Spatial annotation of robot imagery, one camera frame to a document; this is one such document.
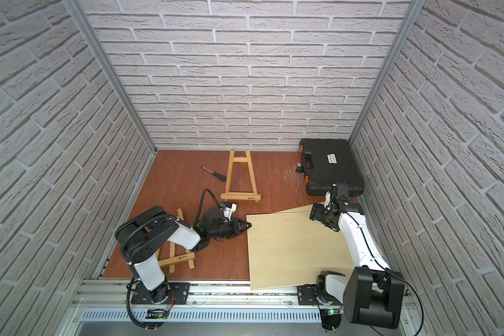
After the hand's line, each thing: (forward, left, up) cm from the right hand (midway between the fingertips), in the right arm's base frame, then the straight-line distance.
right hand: (322, 216), depth 84 cm
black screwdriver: (+31, +48, -6) cm, 57 cm away
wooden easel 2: (-12, +60, -4) cm, 62 cm away
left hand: (-1, +29, -4) cm, 29 cm away
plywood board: (+9, +2, -10) cm, 14 cm away
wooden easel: (+15, +34, -4) cm, 37 cm away
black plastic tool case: (+31, -11, -2) cm, 34 cm away
